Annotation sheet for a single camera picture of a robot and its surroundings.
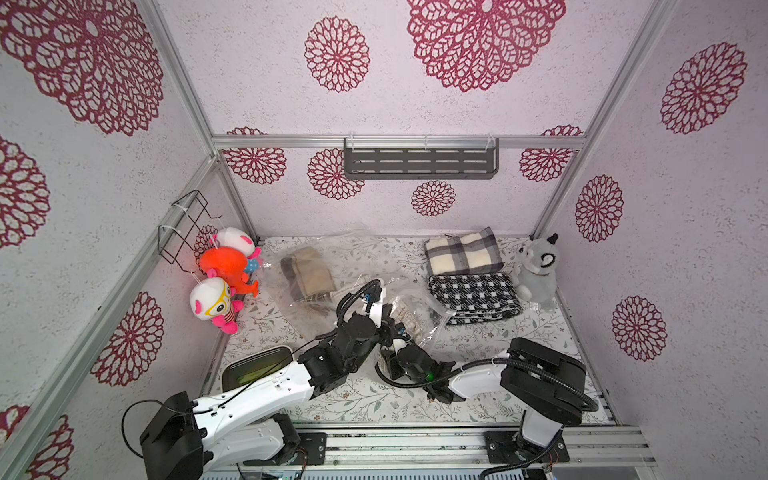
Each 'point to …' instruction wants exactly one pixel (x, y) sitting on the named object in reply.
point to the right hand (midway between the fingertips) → (382, 349)
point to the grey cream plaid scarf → (471, 252)
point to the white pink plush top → (235, 238)
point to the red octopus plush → (231, 266)
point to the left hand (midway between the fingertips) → (390, 308)
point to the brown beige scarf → (308, 275)
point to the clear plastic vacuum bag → (352, 259)
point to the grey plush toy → (534, 274)
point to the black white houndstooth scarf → (472, 297)
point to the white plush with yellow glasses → (211, 299)
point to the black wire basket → (177, 237)
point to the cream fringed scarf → (423, 319)
